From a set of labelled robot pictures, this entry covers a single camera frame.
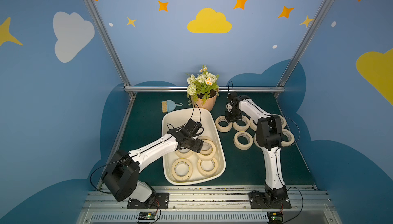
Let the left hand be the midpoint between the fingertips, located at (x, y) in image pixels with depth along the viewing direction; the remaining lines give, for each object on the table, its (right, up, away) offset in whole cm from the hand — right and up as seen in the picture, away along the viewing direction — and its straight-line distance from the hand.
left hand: (197, 141), depth 85 cm
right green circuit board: (+38, -34, -12) cm, 53 cm away
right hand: (+23, +12, +18) cm, 32 cm away
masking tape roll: (+60, +10, +18) cm, 63 cm away
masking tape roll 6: (-9, -18, -6) cm, 21 cm away
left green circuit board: (-24, -33, -13) cm, 43 cm away
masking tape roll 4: (+17, +6, +13) cm, 22 cm away
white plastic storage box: (-7, -14, 0) cm, 16 cm away
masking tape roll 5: (+5, -7, -1) cm, 9 cm away
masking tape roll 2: (+60, +1, +10) cm, 61 cm away
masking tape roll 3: (+31, +2, +10) cm, 33 cm away
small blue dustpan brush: (-22, +21, +30) cm, 42 cm away
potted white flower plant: (+3, +30, +3) cm, 30 cm away
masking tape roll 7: (+6, -15, -1) cm, 16 cm away
